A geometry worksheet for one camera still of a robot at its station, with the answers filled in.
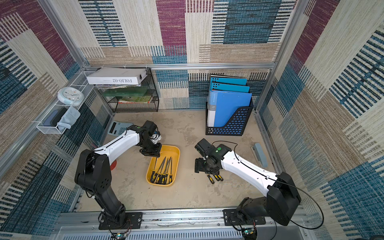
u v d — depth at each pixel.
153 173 0.83
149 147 0.76
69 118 0.69
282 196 0.40
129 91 0.94
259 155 0.91
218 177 0.87
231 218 0.73
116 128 1.08
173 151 0.96
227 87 0.94
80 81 0.87
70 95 0.75
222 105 0.93
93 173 0.47
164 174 0.87
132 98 1.02
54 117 0.65
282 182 0.42
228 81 1.02
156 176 0.87
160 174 0.87
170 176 0.87
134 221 0.73
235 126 0.98
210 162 0.56
